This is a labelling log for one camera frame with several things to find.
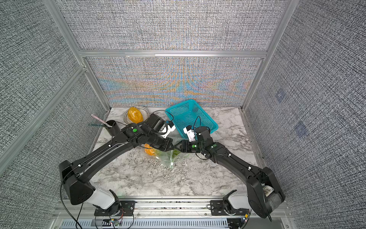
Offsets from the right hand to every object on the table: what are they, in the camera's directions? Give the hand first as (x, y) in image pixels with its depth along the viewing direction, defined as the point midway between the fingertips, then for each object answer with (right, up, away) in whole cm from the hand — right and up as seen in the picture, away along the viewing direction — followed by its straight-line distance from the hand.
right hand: (177, 143), depth 78 cm
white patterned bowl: (-28, +20, +38) cm, 51 cm away
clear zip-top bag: (-6, -10, +8) cm, 14 cm away
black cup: (-45, +6, +23) cm, 50 cm away
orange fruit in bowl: (-32, +17, +28) cm, 46 cm away
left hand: (0, -1, -8) cm, 8 cm away
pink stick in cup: (-50, +11, +19) cm, 55 cm away
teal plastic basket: (+9, +19, +38) cm, 43 cm away
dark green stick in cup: (-52, +10, +14) cm, 55 cm away
